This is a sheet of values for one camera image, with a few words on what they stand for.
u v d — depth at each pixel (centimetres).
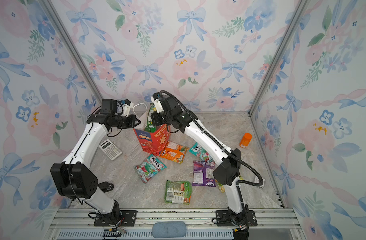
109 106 64
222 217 74
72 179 44
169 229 69
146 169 88
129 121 73
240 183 55
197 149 97
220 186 83
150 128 78
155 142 83
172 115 58
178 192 82
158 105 68
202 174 86
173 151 95
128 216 74
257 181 43
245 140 95
